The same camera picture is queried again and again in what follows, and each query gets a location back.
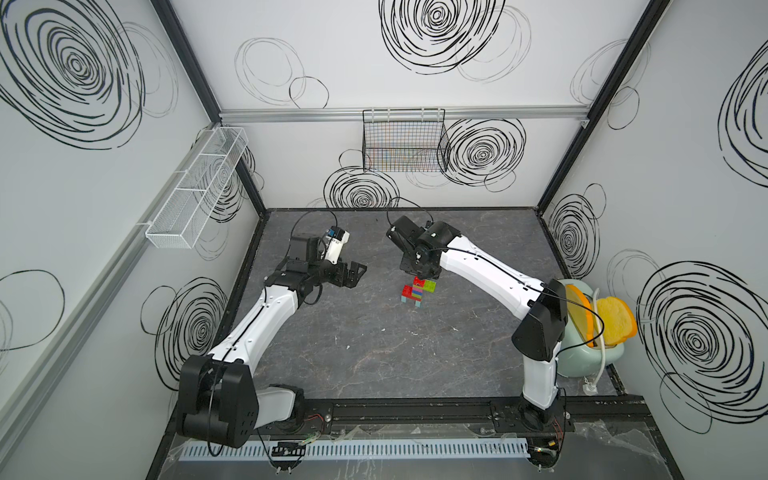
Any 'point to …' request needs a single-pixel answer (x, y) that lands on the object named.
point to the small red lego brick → (418, 282)
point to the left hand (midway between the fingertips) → (351, 263)
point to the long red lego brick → (407, 291)
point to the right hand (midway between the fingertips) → (413, 268)
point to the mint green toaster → (577, 359)
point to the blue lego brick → (417, 293)
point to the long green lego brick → (429, 286)
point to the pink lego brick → (417, 289)
